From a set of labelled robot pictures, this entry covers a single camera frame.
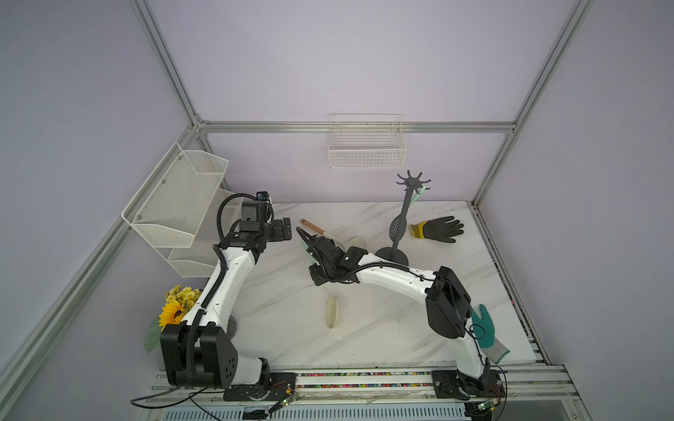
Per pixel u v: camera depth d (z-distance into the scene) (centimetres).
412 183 71
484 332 82
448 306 50
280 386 74
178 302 63
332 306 94
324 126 92
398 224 93
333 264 66
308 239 76
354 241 104
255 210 61
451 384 73
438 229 112
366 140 95
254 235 57
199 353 41
